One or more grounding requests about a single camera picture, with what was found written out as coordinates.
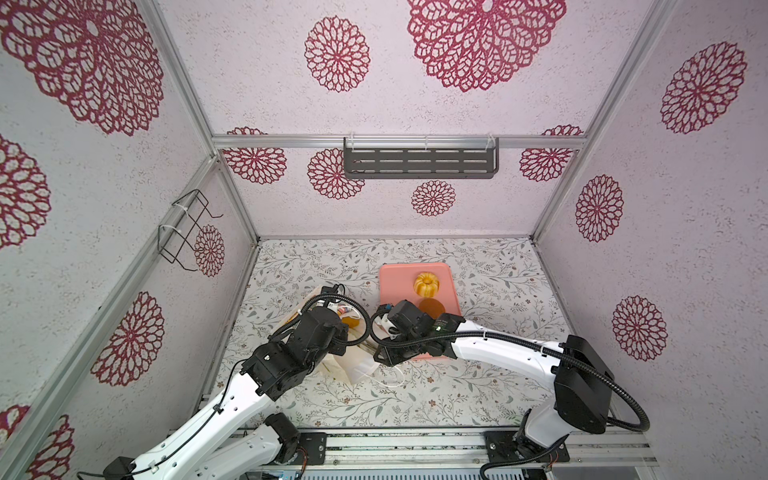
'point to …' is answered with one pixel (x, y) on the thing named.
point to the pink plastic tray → (397, 283)
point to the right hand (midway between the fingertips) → (375, 353)
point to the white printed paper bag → (356, 361)
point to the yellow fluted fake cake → (426, 284)
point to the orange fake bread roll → (352, 322)
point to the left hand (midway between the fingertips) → (339, 328)
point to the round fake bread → (433, 307)
